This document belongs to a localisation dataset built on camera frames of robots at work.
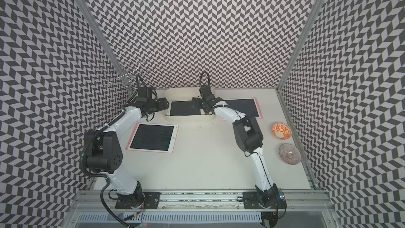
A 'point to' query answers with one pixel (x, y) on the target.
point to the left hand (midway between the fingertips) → (163, 105)
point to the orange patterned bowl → (281, 131)
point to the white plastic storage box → (184, 94)
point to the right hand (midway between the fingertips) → (199, 104)
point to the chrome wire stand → (125, 75)
